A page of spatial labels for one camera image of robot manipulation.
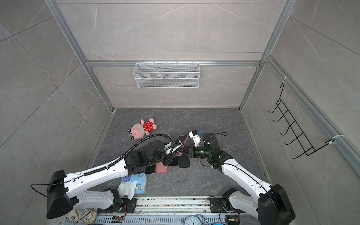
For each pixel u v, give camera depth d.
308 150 0.56
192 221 0.66
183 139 0.78
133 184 0.75
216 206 0.73
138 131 0.97
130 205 0.73
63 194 0.39
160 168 0.86
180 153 0.73
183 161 0.90
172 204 0.75
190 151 0.67
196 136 0.71
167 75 1.01
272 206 0.39
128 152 0.51
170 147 0.60
